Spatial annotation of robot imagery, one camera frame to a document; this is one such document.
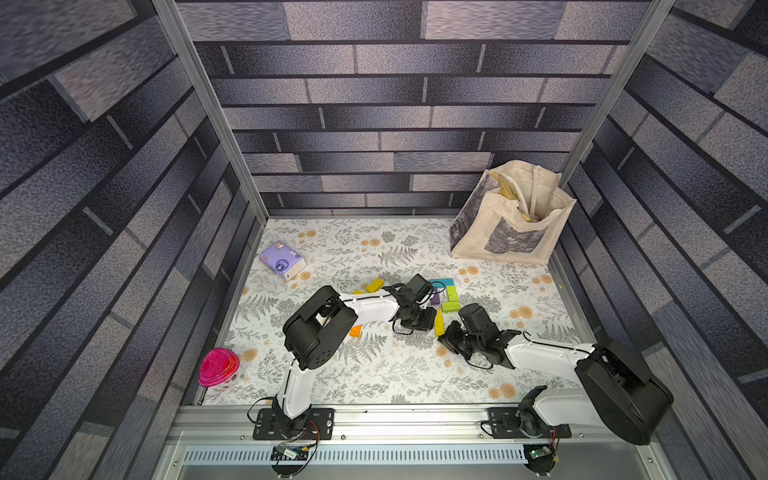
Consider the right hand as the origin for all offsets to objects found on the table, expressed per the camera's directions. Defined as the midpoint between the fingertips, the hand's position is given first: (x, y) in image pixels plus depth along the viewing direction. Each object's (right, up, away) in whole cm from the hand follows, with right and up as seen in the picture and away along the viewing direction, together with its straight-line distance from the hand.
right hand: (435, 335), depth 89 cm
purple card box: (-51, +22, +11) cm, 56 cm away
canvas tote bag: (+23, +38, -2) cm, 44 cm away
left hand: (0, +3, +1) cm, 3 cm away
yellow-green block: (+2, +3, +2) cm, 4 cm away
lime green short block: (+7, +12, +9) cm, 16 cm away
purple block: (+2, +10, +7) cm, 12 cm away
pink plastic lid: (-58, -3, -15) cm, 60 cm away
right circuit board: (+24, -24, -16) cm, 37 cm away
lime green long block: (+7, +7, +8) cm, 12 cm away
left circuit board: (-38, -23, -18) cm, 48 cm away
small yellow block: (-19, +14, +11) cm, 26 cm away
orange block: (-24, +1, +1) cm, 24 cm away
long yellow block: (-25, +11, +10) cm, 29 cm away
